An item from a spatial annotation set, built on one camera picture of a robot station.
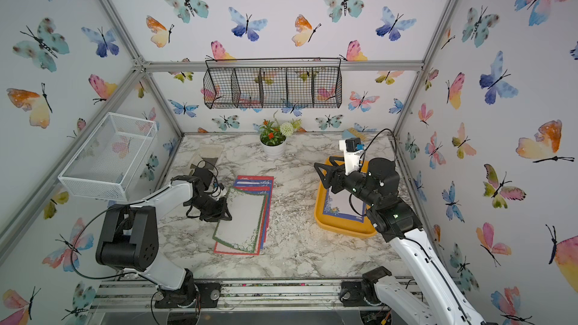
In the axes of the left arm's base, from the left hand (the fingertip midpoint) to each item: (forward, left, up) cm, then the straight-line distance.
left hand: (231, 215), depth 88 cm
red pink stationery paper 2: (+20, -10, -4) cm, 23 cm away
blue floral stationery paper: (+17, -1, -4) cm, 18 cm away
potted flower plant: (+32, -16, +12) cm, 38 cm away
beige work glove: (+34, +16, -2) cm, 37 cm away
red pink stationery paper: (-12, +1, -2) cm, 12 cm away
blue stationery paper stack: (+4, -43, -2) cm, 43 cm away
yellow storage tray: (-4, -41, -2) cm, 41 cm away
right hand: (+1, -34, +32) cm, 47 cm away
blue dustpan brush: (+47, -56, -4) cm, 74 cm away
